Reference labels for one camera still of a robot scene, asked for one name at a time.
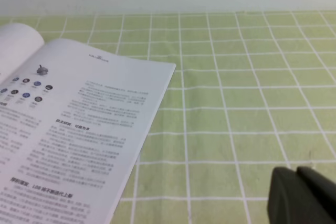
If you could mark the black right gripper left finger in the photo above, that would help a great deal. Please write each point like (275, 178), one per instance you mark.
(291, 201)

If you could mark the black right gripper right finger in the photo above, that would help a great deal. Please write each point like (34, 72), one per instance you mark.
(322, 188)

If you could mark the white magazine book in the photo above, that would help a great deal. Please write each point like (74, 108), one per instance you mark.
(73, 121)

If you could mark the green checkered tablecloth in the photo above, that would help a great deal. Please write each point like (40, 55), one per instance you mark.
(251, 91)

